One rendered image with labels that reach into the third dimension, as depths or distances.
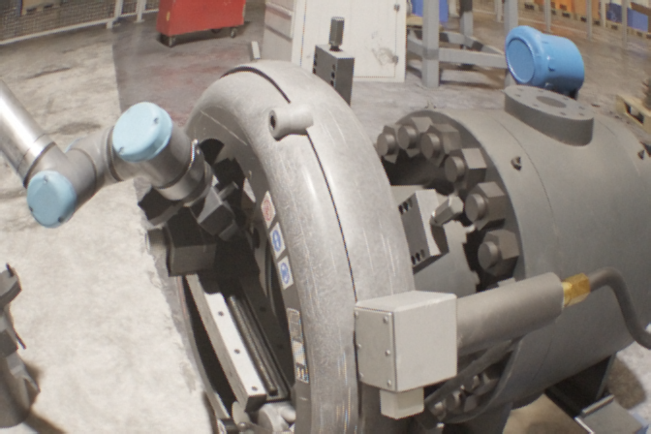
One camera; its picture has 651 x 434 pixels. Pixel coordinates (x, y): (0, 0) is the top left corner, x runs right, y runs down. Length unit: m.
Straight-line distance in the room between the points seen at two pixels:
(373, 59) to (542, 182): 3.98
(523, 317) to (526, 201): 0.30
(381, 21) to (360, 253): 4.25
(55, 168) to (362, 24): 4.19
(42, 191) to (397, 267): 0.50
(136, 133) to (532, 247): 0.61
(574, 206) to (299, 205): 0.51
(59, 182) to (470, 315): 0.56
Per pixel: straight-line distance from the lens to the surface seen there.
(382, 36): 5.23
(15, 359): 1.17
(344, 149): 1.05
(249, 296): 1.38
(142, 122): 1.15
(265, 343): 1.34
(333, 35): 1.19
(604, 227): 1.39
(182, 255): 1.34
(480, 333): 0.98
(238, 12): 6.69
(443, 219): 0.98
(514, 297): 1.01
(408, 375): 0.92
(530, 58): 1.71
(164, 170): 1.18
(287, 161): 1.05
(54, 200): 1.09
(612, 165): 1.49
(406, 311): 0.90
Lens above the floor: 1.26
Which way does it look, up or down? 22 degrees down
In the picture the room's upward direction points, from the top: 4 degrees clockwise
